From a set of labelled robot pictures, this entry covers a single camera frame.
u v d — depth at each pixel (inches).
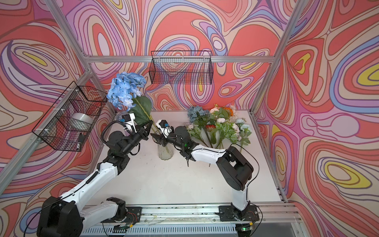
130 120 25.3
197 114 41.2
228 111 43.3
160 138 27.7
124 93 22.0
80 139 28.7
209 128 40.1
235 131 38.5
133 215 28.6
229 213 28.9
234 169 19.0
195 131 39.2
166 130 27.2
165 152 38.8
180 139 25.3
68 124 28.5
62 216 15.3
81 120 27.3
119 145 22.7
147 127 28.4
